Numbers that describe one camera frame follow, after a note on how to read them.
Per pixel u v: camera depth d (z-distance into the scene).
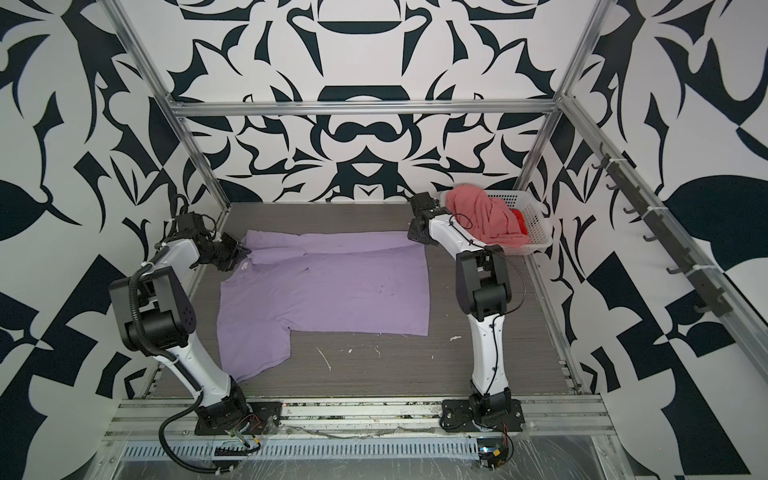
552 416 0.76
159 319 0.50
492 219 1.04
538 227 1.04
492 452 0.71
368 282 0.97
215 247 0.82
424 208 0.82
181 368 0.55
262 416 0.74
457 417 0.74
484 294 0.58
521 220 1.11
